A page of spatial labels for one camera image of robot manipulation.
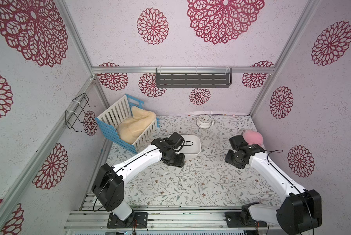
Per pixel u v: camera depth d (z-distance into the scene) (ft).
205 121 3.71
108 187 1.38
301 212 1.27
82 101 2.68
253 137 3.18
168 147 1.91
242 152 1.94
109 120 3.28
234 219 2.39
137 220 2.40
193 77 3.05
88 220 2.45
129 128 3.37
